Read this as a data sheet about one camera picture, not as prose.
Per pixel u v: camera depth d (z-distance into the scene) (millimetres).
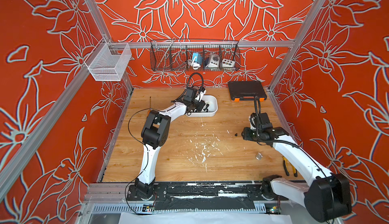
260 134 619
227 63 943
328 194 384
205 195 727
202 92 896
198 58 835
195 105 857
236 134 925
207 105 1068
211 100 1102
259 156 819
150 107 1070
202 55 949
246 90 1151
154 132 561
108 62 928
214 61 904
